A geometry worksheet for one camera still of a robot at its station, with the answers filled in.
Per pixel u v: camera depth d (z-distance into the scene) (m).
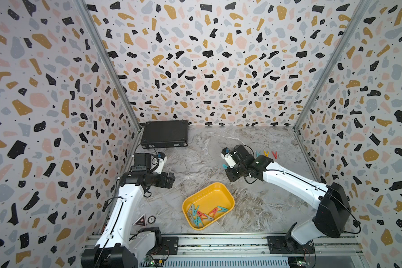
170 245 0.73
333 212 0.42
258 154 1.07
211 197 0.89
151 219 0.81
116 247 0.38
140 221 0.81
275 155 1.06
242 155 0.63
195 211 0.83
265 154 1.06
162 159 0.72
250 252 0.73
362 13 0.72
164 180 0.70
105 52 0.83
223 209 0.83
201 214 0.82
